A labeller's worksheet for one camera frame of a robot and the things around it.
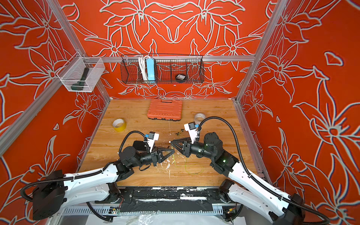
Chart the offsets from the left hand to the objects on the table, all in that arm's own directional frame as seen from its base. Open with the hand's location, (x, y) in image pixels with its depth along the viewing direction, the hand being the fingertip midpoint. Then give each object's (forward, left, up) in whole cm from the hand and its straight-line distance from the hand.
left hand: (173, 153), depth 62 cm
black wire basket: (+60, +10, +7) cm, 61 cm away
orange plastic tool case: (+44, +12, -21) cm, 50 cm away
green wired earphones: (+26, 0, -24) cm, 35 cm away
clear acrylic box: (+46, +65, +8) cm, 80 cm away
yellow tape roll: (+31, +45, -25) cm, 60 cm away
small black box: (+54, 0, +2) cm, 54 cm away
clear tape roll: (+41, -15, -25) cm, 50 cm away
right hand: (+4, +1, +3) cm, 5 cm away
